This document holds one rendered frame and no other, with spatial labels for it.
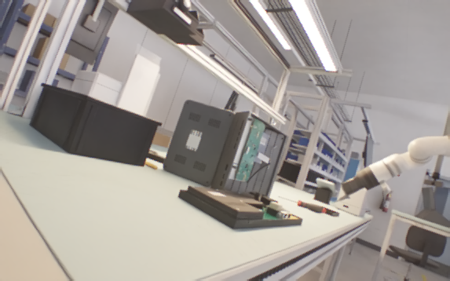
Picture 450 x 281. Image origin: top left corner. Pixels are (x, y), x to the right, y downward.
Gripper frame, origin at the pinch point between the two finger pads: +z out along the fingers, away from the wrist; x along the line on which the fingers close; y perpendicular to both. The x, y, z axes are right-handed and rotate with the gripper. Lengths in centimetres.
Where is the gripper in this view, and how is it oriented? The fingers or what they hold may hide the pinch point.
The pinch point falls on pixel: (332, 202)
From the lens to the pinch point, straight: 104.4
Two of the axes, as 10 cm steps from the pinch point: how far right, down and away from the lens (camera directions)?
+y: -3.2, -8.2, 4.7
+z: -7.7, 5.2, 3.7
